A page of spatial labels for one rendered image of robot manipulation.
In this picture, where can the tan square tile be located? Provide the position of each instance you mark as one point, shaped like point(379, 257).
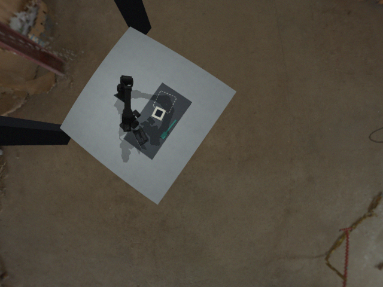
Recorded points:
point(158, 113)

